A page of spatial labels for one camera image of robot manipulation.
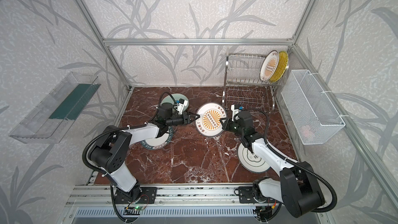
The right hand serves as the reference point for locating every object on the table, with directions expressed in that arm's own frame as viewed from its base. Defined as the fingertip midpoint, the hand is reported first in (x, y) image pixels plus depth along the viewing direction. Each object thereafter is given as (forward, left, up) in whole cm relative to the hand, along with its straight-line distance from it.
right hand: (220, 115), depth 85 cm
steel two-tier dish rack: (+34, -19, -13) cm, 41 cm away
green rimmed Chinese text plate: (-10, +35, -13) cm, 39 cm away
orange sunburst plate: (-3, +6, -4) cm, 8 cm away
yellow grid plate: (+17, -32, +20) cm, 41 cm away
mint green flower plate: (+6, +29, +6) cm, 30 cm away
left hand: (+1, +12, 0) cm, 12 cm away
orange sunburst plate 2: (+23, -28, +16) cm, 39 cm away
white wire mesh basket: (-15, -36, +19) cm, 43 cm away
